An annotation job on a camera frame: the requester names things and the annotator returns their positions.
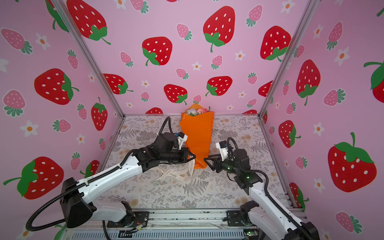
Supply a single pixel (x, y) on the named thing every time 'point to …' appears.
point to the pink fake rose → (202, 110)
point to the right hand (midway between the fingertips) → (206, 158)
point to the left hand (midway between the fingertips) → (197, 157)
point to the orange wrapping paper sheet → (198, 130)
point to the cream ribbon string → (184, 170)
